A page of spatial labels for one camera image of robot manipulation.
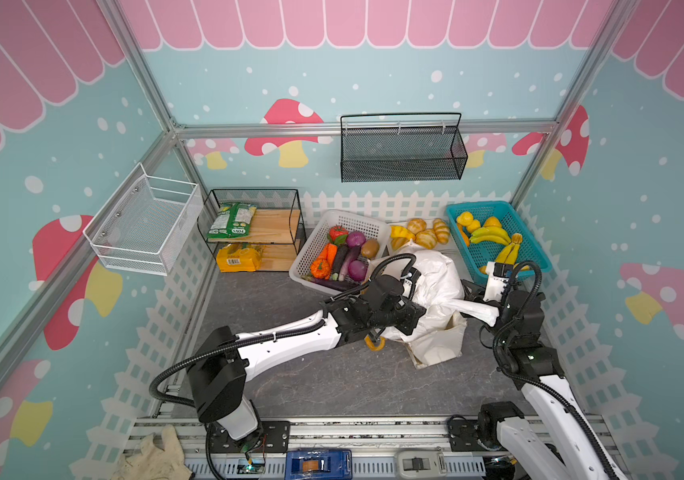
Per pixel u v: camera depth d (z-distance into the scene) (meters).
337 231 1.10
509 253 1.08
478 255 1.12
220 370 0.42
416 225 1.16
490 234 1.12
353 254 1.07
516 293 0.63
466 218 1.13
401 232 1.16
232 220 0.97
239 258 1.02
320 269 1.00
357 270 1.03
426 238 1.13
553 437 0.45
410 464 0.68
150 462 0.71
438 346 0.83
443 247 1.13
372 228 1.10
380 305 0.58
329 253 1.08
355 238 1.09
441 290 0.68
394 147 0.97
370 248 1.08
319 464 0.67
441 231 1.16
